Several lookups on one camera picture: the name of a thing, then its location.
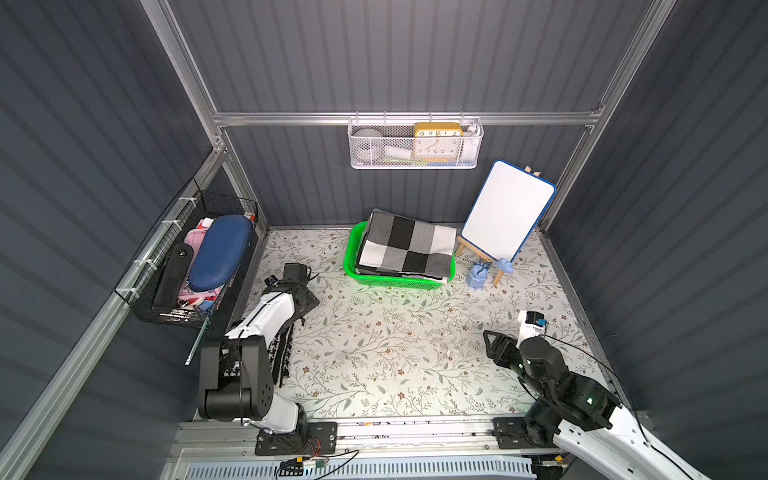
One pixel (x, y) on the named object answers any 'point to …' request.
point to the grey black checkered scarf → (399, 244)
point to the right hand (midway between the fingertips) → (496, 335)
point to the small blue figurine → (478, 273)
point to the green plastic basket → (354, 246)
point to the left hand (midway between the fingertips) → (295, 308)
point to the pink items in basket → (188, 297)
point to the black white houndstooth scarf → (279, 353)
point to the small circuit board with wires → (295, 467)
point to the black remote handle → (174, 278)
